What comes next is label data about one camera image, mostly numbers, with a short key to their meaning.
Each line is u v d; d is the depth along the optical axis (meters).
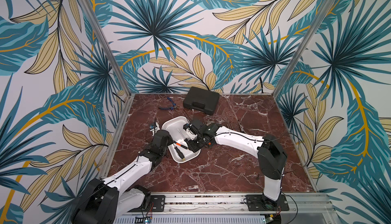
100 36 0.84
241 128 1.01
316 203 0.76
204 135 0.63
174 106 1.10
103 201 0.39
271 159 0.47
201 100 1.10
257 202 0.73
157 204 0.73
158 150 0.65
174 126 0.90
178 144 0.88
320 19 0.78
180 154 0.86
